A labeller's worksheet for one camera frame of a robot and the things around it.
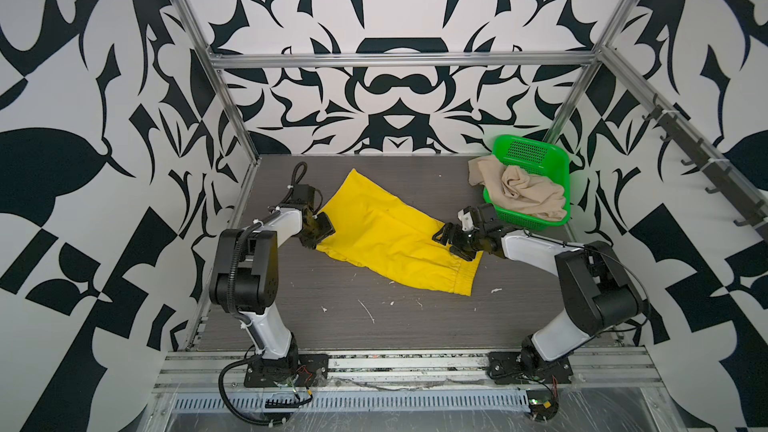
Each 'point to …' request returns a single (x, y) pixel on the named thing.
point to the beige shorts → (515, 190)
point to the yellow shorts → (373, 226)
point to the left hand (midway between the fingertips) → (328, 227)
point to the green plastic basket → (549, 161)
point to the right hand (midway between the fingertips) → (443, 239)
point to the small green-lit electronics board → (542, 404)
